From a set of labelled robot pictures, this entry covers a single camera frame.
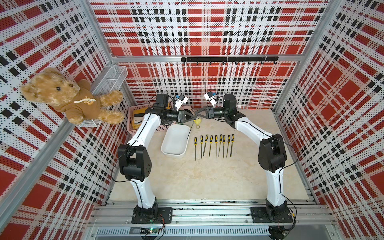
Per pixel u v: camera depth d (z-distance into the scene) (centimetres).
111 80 87
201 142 101
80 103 55
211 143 101
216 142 102
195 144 101
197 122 111
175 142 102
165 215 74
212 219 73
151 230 69
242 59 91
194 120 78
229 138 104
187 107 112
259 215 72
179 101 75
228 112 74
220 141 102
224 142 101
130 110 113
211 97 78
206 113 75
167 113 73
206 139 104
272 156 55
